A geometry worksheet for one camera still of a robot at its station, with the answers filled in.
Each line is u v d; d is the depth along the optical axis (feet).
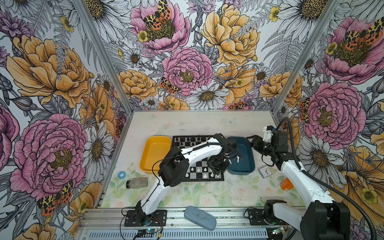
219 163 2.43
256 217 2.43
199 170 2.86
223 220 2.44
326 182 2.55
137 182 2.67
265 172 2.87
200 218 2.36
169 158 1.76
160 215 2.49
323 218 1.30
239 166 3.04
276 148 2.10
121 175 2.89
